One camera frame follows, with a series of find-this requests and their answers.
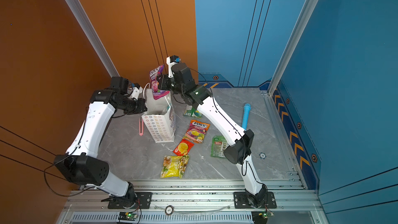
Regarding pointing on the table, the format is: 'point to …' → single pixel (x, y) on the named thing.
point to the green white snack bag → (218, 144)
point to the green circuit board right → (261, 217)
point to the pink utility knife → (141, 126)
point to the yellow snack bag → (174, 166)
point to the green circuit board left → (130, 215)
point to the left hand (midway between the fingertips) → (147, 107)
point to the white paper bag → (159, 118)
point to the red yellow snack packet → (183, 148)
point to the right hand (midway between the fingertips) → (155, 78)
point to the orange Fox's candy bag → (196, 131)
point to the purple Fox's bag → (157, 93)
